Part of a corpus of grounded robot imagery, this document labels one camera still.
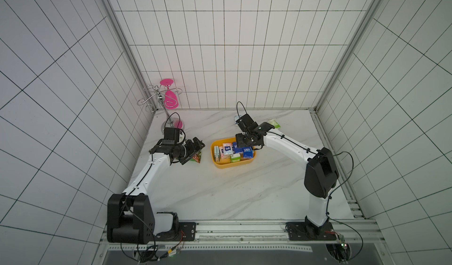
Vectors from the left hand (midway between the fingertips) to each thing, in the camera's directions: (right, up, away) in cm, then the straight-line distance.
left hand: (197, 152), depth 84 cm
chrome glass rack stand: (-21, +27, +2) cm, 35 cm away
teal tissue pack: (+9, -2, +8) cm, 12 cm away
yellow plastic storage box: (+13, -7, +4) cm, 15 cm away
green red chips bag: (-2, -4, +8) cm, 10 cm away
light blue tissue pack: (+18, +17, -15) cm, 29 cm away
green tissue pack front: (+19, -4, +5) cm, 20 cm away
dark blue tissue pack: (+25, -1, +5) cm, 26 cm away
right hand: (+19, +5, +5) cm, 20 cm away
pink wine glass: (-14, +26, +2) cm, 30 cm away
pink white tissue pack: (+12, -2, +11) cm, 16 cm away
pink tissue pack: (+15, +1, +8) cm, 17 cm away
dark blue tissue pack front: (+20, 0, +8) cm, 22 cm away
